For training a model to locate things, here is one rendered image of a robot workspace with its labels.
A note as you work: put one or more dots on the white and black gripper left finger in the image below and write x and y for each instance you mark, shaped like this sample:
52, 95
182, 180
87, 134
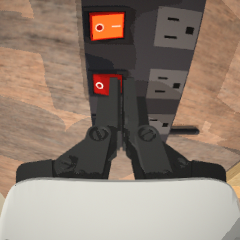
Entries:
90, 158

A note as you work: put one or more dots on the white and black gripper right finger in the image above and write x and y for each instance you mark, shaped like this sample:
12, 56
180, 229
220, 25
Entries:
157, 159

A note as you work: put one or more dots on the black power strip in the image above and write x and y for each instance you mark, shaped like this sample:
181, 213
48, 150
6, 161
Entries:
152, 41

